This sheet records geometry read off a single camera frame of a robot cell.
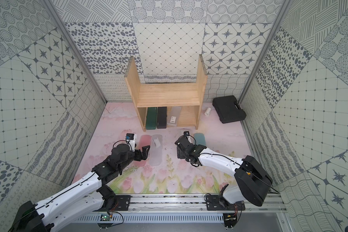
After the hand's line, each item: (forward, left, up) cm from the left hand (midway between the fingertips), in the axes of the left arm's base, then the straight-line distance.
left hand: (142, 143), depth 80 cm
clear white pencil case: (+4, -5, -16) cm, 17 cm away
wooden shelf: (+26, -26, +13) cm, 39 cm away
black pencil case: (+24, -8, -7) cm, 26 cm away
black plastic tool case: (+39, -59, -12) cm, 72 cm away
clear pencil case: (+14, -21, -12) cm, 28 cm away
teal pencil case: (+13, -35, -17) cm, 41 cm away
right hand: (+1, -25, -10) cm, 27 cm away
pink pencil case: (+10, +3, -14) cm, 17 cm away
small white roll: (+33, -41, -10) cm, 54 cm away
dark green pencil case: (+24, 0, -8) cm, 25 cm away
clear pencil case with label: (+26, -16, -6) cm, 31 cm away
